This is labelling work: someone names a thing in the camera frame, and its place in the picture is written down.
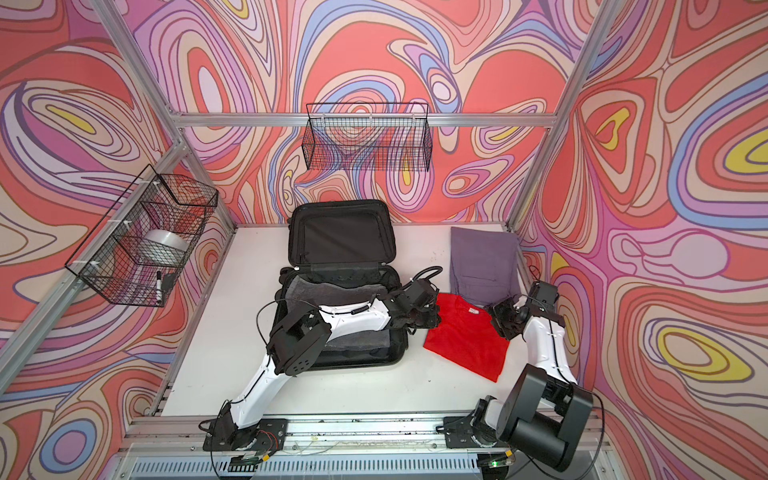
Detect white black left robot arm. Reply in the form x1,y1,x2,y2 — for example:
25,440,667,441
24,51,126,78
228,277,440,430

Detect black wire basket left wall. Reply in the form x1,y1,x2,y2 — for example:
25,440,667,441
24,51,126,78
65,166,219,308

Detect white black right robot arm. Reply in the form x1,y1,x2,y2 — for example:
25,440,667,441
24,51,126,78
482,280,594,472

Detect black white suitcase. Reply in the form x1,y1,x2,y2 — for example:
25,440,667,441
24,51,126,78
273,200,408,371

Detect silver tape roll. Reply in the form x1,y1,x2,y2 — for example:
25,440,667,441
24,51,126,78
138,229,189,267

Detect aluminium front rail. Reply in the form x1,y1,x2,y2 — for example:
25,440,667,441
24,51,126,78
101,410,625,480

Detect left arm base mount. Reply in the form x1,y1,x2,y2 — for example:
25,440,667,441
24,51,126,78
198,417,288,454

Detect folded purple jeans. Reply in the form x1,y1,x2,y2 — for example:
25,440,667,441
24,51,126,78
450,227,521,307

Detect black marker pen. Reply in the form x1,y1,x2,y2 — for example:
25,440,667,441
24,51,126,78
155,270,164,306

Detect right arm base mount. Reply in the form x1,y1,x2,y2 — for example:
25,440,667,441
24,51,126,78
435,415,507,449

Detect red shirt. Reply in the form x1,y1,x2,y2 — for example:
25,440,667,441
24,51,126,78
423,293,509,382

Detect black wire basket back wall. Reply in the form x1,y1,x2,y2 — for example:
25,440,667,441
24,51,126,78
301,101,433,173

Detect grey fluffy towel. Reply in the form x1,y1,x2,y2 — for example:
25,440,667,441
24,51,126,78
281,275,394,352

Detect black wire basket wall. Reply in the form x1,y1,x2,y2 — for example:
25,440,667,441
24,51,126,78
301,101,433,173
65,166,219,308

